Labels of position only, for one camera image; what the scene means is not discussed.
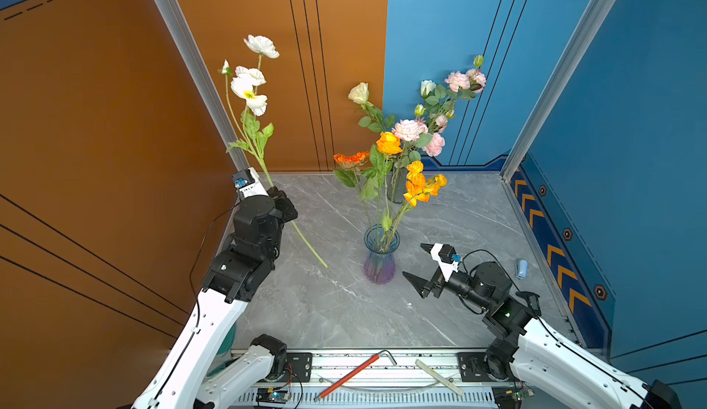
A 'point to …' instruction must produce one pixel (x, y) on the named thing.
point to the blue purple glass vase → (380, 265)
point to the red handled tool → (346, 378)
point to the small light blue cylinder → (523, 269)
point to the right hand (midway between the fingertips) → (416, 258)
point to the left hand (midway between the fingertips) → (279, 185)
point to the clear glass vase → (397, 179)
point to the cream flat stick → (438, 377)
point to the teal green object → (225, 346)
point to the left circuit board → (272, 395)
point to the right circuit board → (510, 397)
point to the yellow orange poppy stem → (433, 184)
